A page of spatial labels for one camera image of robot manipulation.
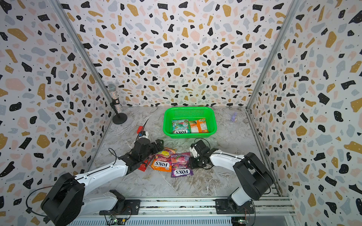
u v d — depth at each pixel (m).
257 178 0.44
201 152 0.72
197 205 0.76
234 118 1.11
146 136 0.79
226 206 0.74
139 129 1.06
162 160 0.89
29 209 0.59
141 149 0.64
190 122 1.10
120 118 1.13
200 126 1.07
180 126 1.06
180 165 0.88
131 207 0.73
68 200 0.40
